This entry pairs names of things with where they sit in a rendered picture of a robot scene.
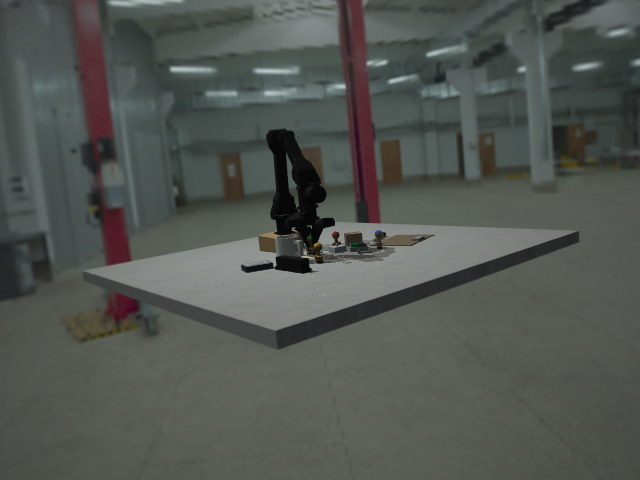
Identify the brown clipboard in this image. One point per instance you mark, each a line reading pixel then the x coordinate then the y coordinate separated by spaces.
pixel 405 240

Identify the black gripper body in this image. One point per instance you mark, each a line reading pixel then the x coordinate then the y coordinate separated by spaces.
pixel 315 221

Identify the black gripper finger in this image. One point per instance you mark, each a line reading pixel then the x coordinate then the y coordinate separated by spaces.
pixel 305 233
pixel 315 234

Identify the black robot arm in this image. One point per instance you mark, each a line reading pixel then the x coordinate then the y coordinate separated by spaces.
pixel 304 175

